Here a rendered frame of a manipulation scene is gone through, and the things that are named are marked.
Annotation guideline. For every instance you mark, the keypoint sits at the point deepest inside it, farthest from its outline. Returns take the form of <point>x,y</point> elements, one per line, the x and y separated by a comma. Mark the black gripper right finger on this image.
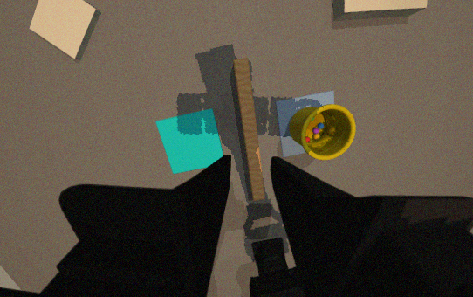
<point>331,231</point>

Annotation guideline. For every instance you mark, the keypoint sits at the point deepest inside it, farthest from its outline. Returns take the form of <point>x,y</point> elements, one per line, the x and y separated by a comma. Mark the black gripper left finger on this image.
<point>189,216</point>

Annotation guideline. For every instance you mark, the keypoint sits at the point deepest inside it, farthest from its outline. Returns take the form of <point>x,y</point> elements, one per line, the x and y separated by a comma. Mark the orange wooden bar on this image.
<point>249,125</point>

